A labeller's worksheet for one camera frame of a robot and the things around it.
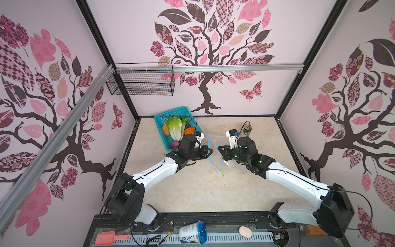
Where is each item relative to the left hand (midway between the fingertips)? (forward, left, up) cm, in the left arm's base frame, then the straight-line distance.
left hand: (213, 153), depth 81 cm
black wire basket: (+44, +36, +17) cm, 59 cm away
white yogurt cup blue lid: (-35, +9, -7) cm, 37 cm away
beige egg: (-34, -14, -14) cm, 39 cm away
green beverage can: (+22, -24, -6) cm, 34 cm away
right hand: (+2, -2, +5) cm, 6 cm away
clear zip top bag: (-3, -1, +2) cm, 4 cm away
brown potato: (+25, +31, -10) cm, 41 cm away
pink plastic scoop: (-36, +50, -13) cm, 63 cm away
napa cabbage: (+26, +24, -8) cm, 36 cm away
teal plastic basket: (+34, +36, -10) cm, 51 cm away
